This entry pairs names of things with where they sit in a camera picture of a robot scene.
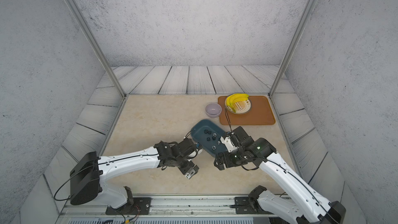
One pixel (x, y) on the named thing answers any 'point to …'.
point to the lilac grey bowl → (213, 110)
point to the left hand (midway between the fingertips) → (194, 168)
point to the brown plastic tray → (262, 112)
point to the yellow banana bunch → (232, 98)
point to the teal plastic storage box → (207, 134)
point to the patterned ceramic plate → (242, 106)
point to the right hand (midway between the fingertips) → (224, 162)
